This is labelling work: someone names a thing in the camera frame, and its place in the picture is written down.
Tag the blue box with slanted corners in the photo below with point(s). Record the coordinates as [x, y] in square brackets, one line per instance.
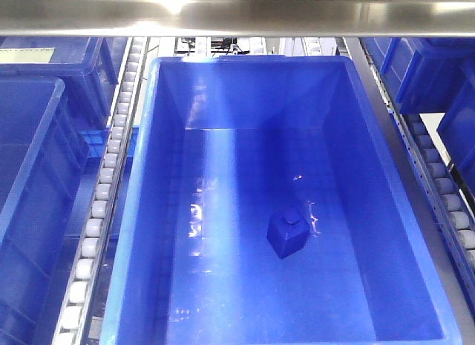
[285, 237]

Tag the blue plastic bin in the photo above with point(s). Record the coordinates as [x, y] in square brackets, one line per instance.
[426, 81]
[222, 285]
[29, 211]
[94, 141]

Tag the steel roller rack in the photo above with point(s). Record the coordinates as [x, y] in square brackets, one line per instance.
[237, 15]

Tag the blue bin with pale label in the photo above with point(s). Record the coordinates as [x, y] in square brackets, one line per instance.
[85, 92]

